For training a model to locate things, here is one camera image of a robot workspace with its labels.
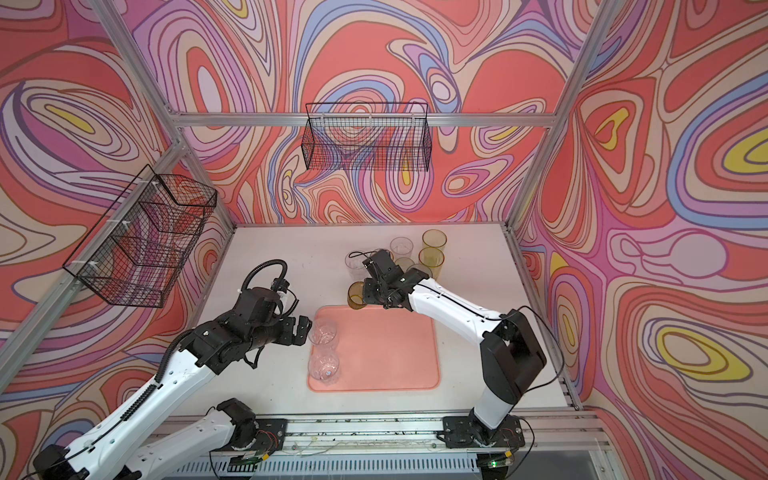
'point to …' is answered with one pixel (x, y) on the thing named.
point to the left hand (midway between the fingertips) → (300, 322)
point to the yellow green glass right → (433, 258)
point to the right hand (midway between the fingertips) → (372, 300)
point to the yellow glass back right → (434, 238)
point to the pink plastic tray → (379, 349)
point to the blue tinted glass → (422, 268)
